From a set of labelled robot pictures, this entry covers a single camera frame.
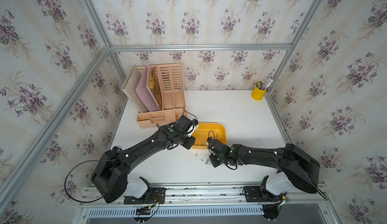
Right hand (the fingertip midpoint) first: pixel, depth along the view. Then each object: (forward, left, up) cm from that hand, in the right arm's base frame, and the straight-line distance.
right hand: (213, 159), depth 86 cm
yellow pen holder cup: (+47, -35, +6) cm, 59 cm away
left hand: (+6, +12, +10) cm, 17 cm away
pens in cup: (+50, -41, +12) cm, 65 cm away
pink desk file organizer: (+55, +35, +6) cm, 66 cm away
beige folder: (+30, +48, +28) cm, 64 cm away
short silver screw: (-2, +4, +1) cm, 5 cm away
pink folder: (+28, +41, +25) cm, 55 cm away
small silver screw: (-1, +7, 0) cm, 7 cm away
